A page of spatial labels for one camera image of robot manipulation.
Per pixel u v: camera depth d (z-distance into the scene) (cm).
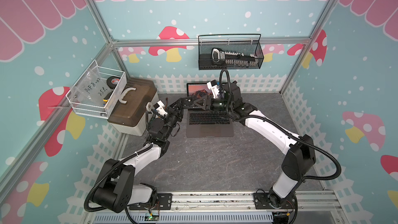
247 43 92
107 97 66
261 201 74
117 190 42
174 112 68
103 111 64
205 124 102
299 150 45
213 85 70
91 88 67
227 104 61
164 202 74
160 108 73
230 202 76
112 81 80
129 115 83
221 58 88
